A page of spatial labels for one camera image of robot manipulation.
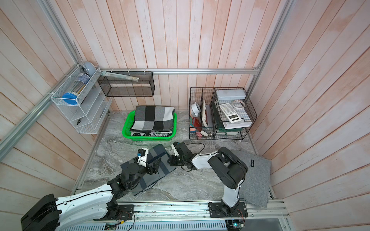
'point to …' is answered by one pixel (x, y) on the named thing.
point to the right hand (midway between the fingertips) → (169, 161)
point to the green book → (218, 121)
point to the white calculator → (230, 113)
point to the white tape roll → (195, 109)
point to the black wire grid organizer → (221, 113)
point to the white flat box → (223, 94)
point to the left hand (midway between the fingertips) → (155, 157)
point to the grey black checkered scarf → (153, 119)
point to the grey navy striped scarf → (166, 165)
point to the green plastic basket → (126, 131)
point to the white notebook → (229, 125)
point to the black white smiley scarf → (161, 134)
